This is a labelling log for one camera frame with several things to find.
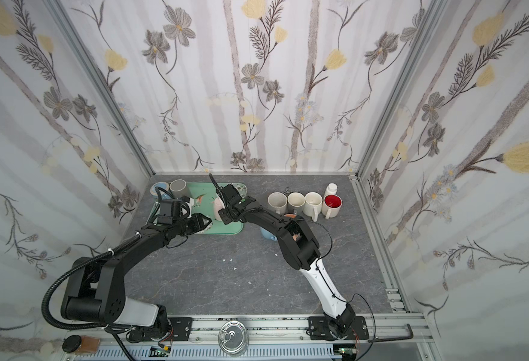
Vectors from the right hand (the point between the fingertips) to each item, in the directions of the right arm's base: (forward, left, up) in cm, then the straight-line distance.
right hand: (221, 204), depth 95 cm
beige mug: (+7, -25, -6) cm, 26 cm away
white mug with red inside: (+4, -50, -4) cm, 50 cm away
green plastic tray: (+8, +11, -10) cm, 17 cm away
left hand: (-7, +5, +1) cm, 9 cm away
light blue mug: (-11, -21, -5) cm, 24 cm away
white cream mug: (+2, -40, -2) cm, 40 cm away
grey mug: (+5, -33, -3) cm, 34 cm away
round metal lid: (-48, -11, +3) cm, 50 cm away
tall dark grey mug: (+8, +20, 0) cm, 22 cm away
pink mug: (0, +2, -1) cm, 2 cm away
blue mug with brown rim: (+4, +27, -2) cm, 27 cm away
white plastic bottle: (+12, -50, -1) cm, 51 cm away
